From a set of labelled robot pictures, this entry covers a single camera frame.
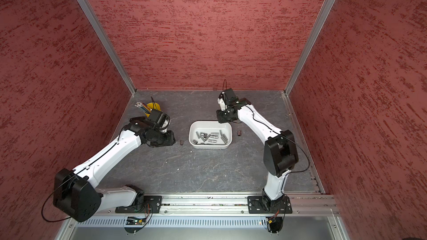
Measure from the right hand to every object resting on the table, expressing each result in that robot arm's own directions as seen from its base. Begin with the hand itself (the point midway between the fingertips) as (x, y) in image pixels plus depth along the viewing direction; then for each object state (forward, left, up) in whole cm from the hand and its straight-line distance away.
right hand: (221, 121), depth 88 cm
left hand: (-13, +26, -1) cm, 29 cm away
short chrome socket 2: (-1, -11, -12) cm, 16 cm away
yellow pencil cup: (+14, +41, -2) cm, 43 cm away
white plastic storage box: (-1, +7, -13) cm, 14 cm away
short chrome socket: (-6, +23, -12) cm, 27 cm away
